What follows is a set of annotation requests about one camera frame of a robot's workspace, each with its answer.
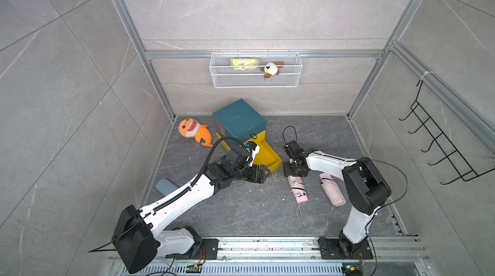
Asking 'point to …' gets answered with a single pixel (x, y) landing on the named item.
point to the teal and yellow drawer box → (237, 124)
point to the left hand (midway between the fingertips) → (265, 168)
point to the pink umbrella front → (298, 187)
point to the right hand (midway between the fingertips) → (291, 171)
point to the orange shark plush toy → (191, 128)
